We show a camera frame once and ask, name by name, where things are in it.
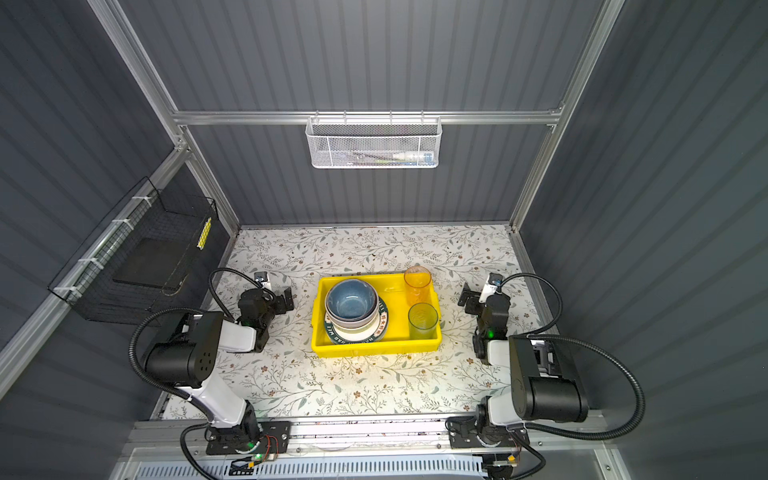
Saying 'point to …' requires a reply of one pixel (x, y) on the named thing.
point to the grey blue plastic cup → (423, 319)
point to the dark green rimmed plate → (384, 318)
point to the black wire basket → (143, 264)
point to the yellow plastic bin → (395, 338)
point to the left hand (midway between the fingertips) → (273, 290)
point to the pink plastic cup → (418, 285)
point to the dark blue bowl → (351, 300)
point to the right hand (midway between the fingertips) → (486, 288)
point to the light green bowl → (355, 335)
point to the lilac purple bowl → (351, 323)
